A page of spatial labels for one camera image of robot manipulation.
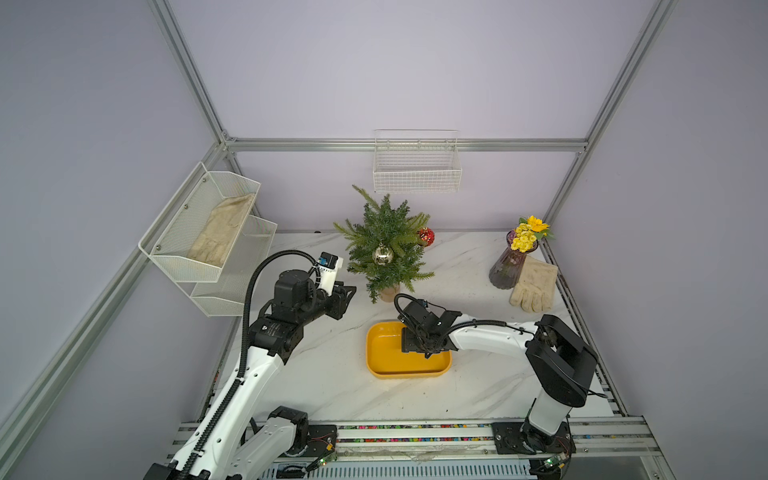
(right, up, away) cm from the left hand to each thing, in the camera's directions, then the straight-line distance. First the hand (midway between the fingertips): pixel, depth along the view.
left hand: (346, 291), depth 75 cm
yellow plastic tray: (+10, -22, +14) cm, 27 cm away
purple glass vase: (+50, +4, +24) cm, 56 cm away
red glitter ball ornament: (+21, +14, +3) cm, 26 cm away
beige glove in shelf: (-35, +13, +2) cm, 37 cm away
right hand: (+18, -18, +14) cm, 29 cm away
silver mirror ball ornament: (+9, +9, 0) cm, 13 cm away
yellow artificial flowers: (+52, +16, +12) cm, 56 cm away
